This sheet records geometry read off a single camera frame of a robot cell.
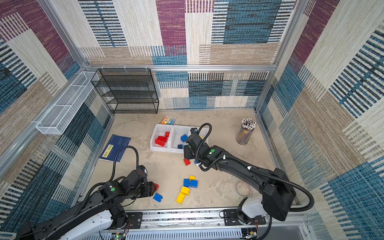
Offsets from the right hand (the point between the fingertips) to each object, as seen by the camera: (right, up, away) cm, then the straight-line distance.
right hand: (190, 150), depth 81 cm
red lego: (-17, +7, +24) cm, 30 cm away
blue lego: (-5, +5, +20) cm, 21 cm away
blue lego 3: (+2, -19, +3) cm, 19 cm away
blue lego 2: (-2, -18, +3) cm, 19 cm away
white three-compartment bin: (-12, +5, +15) cm, 20 cm away
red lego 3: (-18, -20, +3) cm, 27 cm away
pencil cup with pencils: (+33, +14, +6) cm, 36 cm away
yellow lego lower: (-2, -22, 0) cm, 22 cm away
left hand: (-19, -19, -3) cm, 27 cm away
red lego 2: (-2, -9, +11) cm, 14 cm away
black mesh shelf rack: (-46, +39, +30) cm, 67 cm away
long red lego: (-20, +2, +18) cm, 27 cm away
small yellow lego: (+1, -16, +4) cm, 17 cm away
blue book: (-51, +2, +21) cm, 55 cm away
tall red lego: (-19, +5, +22) cm, 29 cm away
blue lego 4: (-17, -25, -1) cm, 30 cm away
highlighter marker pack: (-17, +17, +31) cm, 39 cm away
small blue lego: (-7, 0, +15) cm, 17 cm away
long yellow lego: (-5, -25, -2) cm, 25 cm away
